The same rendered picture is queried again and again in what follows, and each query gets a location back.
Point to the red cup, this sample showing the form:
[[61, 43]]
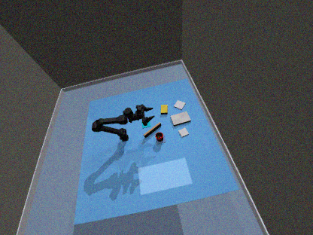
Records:
[[160, 135]]

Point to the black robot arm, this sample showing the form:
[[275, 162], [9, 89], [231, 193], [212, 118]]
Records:
[[122, 119]]

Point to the yellow flat block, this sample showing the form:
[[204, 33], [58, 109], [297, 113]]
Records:
[[164, 109]]

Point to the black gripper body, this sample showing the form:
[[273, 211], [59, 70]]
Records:
[[142, 116]]

